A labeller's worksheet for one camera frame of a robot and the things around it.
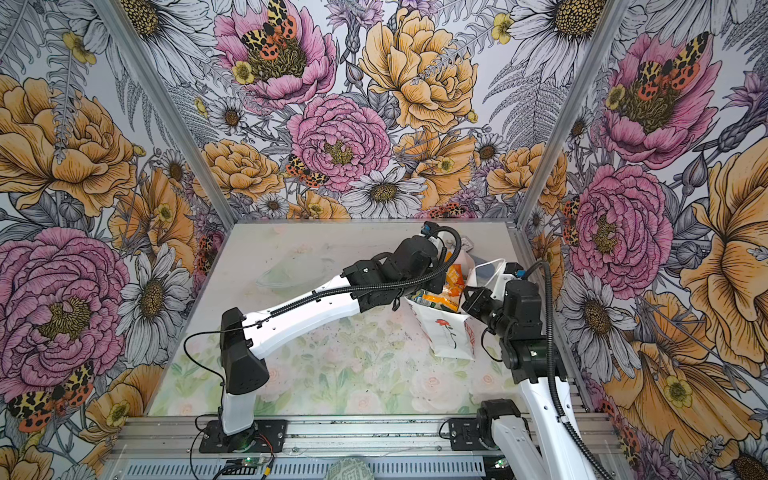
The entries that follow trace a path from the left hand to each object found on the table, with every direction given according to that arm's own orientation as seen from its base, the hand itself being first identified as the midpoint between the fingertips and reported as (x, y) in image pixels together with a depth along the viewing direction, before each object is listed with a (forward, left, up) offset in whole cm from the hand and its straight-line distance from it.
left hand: (440, 274), depth 73 cm
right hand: (-5, -5, -3) cm, 8 cm away
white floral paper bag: (-9, -3, -13) cm, 17 cm away
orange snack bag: (-3, -3, -4) cm, 6 cm away
